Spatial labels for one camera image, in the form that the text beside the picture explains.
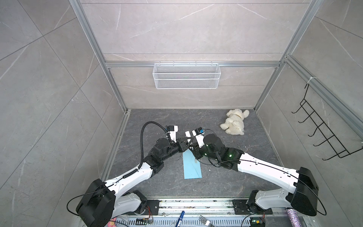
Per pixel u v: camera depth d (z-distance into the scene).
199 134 0.65
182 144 0.66
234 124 0.98
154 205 0.74
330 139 0.63
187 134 0.74
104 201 0.40
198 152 0.66
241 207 0.73
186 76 1.01
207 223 0.68
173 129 0.70
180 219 0.69
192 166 0.88
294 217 0.68
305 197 0.38
